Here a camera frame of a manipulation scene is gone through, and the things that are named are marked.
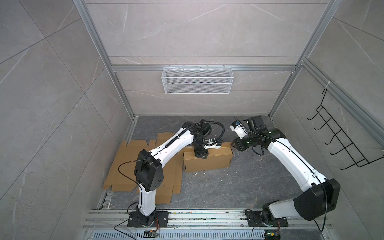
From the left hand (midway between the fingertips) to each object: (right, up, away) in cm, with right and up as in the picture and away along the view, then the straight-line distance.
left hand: (203, 149), depth 83 cm
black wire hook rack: (+62, +4, -20) cm, 66 cm away
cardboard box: (+7, -4, -4) cm, 9 cm away
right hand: (+18, +5, -2) cm, 18 cm away
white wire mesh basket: (-3, +45, +17) cm, 48 cm away
